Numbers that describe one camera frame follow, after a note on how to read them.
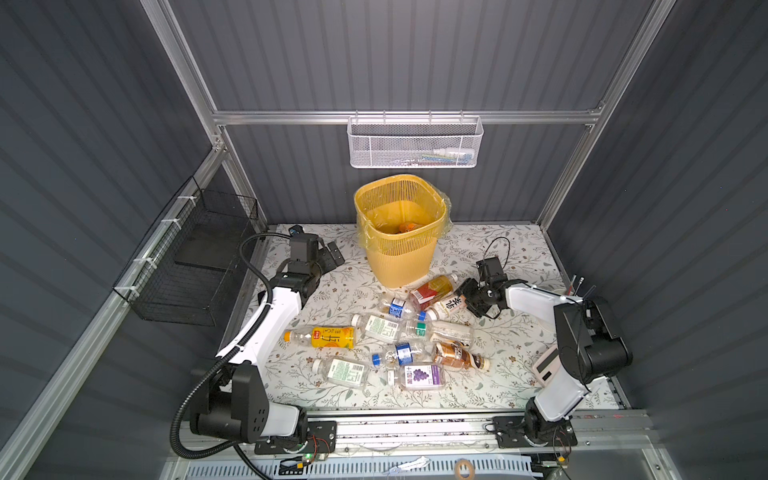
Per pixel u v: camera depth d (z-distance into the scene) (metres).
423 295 0.93
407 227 1.04
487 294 0.72
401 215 1.05
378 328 0.89
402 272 0.95
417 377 0.79
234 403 0.41
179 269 0.73
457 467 0.69
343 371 0.81
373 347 0.89
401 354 0.82
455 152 0.91
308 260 0.63
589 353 0.47
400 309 0.91
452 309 0.92
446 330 0.92
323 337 0.85
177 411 0.38
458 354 0.82
